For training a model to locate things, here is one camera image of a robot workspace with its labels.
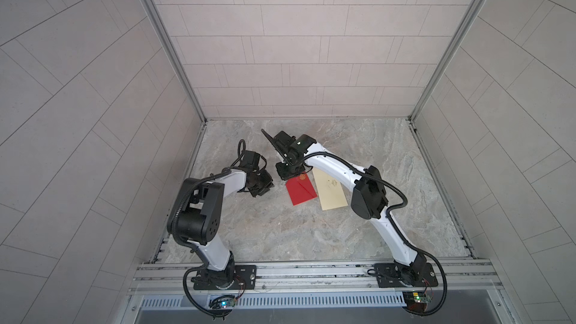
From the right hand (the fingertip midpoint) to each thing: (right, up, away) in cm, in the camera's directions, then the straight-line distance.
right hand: (281, 178), depth 88 cm
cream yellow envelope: (+20, -7, +3) cm, 21 cm away
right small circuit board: (+43, -33, -21) cm, 58 cm away
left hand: (-2, -2, +5) cm, 6 cm away
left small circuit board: (-13, -32, -24) cm, 42 cm away
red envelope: (+7, -5, +3) cm, 10 cm away
